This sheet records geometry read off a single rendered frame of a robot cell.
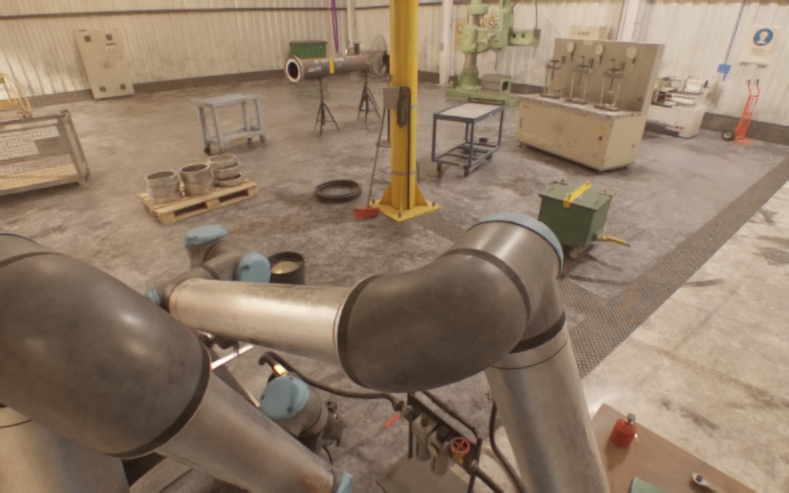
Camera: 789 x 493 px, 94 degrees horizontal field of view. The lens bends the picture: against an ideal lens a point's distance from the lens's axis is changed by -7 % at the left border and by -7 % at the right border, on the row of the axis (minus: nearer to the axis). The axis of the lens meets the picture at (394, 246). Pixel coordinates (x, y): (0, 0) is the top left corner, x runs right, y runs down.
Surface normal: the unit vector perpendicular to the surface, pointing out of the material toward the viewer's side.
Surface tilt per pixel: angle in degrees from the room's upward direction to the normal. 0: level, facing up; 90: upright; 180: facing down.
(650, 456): 0
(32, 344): 49
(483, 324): 59
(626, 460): 0
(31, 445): 85
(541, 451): 84
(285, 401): 19
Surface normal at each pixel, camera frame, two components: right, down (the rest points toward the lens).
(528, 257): 0.52, -0.49
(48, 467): 0.68, 0.30
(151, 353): 0.78, -0.40
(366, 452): 0.00, -0.87
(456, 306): 0.01, -0.33
